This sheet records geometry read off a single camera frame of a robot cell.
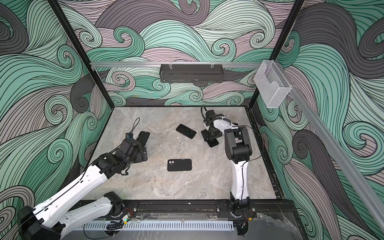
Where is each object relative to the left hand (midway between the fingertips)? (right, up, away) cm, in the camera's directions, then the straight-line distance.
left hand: (139, 151), depth 78 cm
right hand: (+43, +4, +24) cm, 49 cm away
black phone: (+42, +2, +17) cm, 45 cm away
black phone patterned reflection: (+25, +8, +27) cm, 37 cm away
